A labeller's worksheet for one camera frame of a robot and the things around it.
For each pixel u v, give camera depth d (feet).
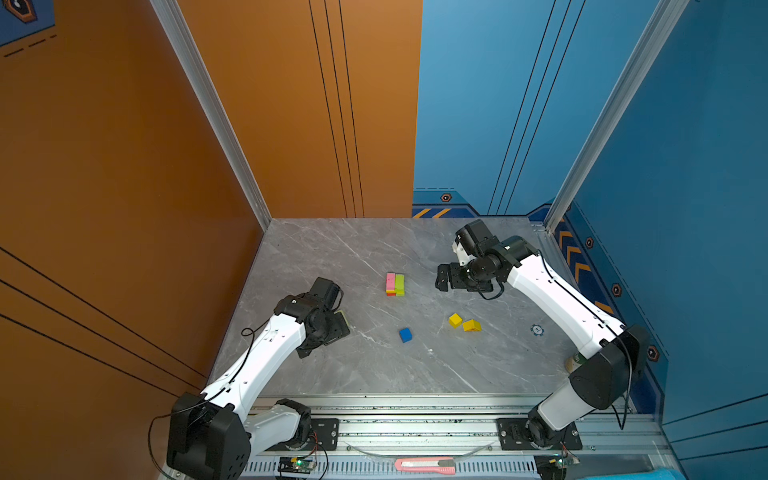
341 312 2.53
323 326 2.19
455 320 3.00
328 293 2.15
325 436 2.42
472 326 3.00
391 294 3.25
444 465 2.26
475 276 2.12
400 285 3.18
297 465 2.32
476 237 2.00
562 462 2.28
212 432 1.27
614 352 1.36
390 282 3.20
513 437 2.38
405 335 2.98
